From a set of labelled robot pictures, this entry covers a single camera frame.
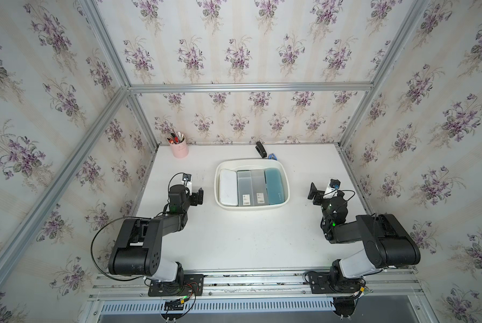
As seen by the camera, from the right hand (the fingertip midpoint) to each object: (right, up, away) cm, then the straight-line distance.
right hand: (325, 185), depth 90 cm
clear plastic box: (-33, -2, +6) cm, 34 cm away
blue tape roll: (-21, +14, +24) cm, 35 cm away
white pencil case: (-45, -2, +8) cm, 46 cm away
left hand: (-62, -2, +3) cm, 62 cm away
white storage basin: (-33, +9, +14) cm, 37 cm away
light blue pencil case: (-22, -2, +6) cm, 23 cm away
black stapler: (-27, +18, +25) cm, 41 cm away
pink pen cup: (-73, +19, +18) cm, 77 cm away
